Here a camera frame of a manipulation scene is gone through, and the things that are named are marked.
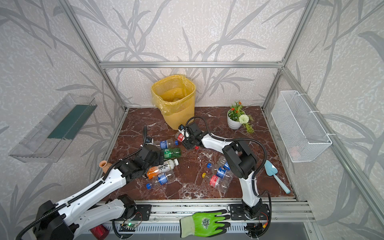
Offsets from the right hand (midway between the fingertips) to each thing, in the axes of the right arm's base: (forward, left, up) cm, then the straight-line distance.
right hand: (188, 134), depth 97 cm
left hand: (-15, +15, +8) cm, 23 cm away
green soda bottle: (-13, +9, 0) cm, 16 cm away
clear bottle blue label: (-7, +13, 0) cm, 15 cm away
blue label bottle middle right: (-25, -21, -1) cm, 33 cm away
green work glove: (-48, -10, -3) cm, 50 cm away
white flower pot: (+8, -30, +1) cm, 31 cm away
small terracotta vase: (-24, +42, +7) cm, 48 cm away
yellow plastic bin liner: (+29, +12, +10) cm, 33 cm away
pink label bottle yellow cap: (-30, -19, -1) cm, 36 cm away
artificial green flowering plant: (+11, -32, +9) cm, 35 cm away
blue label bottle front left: (-28, +12, -1) cm, 31 cm away
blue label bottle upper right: (-20, -21, -1) cm, 30 cm away
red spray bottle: (-52, +36, 0) cm, 63 cm away
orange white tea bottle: (-21, +11, 0) cm, 24 cm away
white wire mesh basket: (-19, -51, +29) cm, 62 cm away
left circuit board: (-49, +27, -7) cm, 57 cm away
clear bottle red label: (-2, +5, 0) cm, 6 cm away
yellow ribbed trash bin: (+3, +9, +10) cm, 14 cm away
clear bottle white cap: (+27, +10, +7) cm, 29 cm away
